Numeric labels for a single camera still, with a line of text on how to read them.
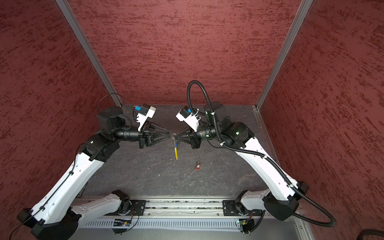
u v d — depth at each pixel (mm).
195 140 494
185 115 494
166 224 775
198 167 881
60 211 384
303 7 710
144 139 485
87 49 860
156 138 529
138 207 746
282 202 388
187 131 517
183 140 558
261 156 401
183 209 756
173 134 558
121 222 723
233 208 741
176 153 570
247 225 712
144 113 479
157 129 536
